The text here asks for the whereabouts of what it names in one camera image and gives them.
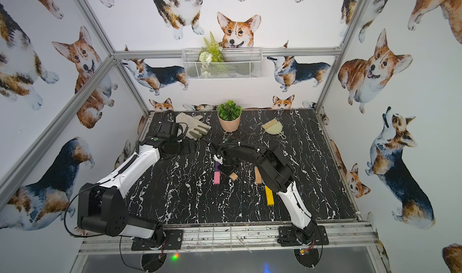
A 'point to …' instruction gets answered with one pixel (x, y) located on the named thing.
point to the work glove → (197, 128)
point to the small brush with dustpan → (274, 127)
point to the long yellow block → (269, 196)
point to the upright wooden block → (258, 177)
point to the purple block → (216, 165)
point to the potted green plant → (229, 115)
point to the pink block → (217, 177)
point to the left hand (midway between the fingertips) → (190, 144)
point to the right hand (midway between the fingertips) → (227, 172)
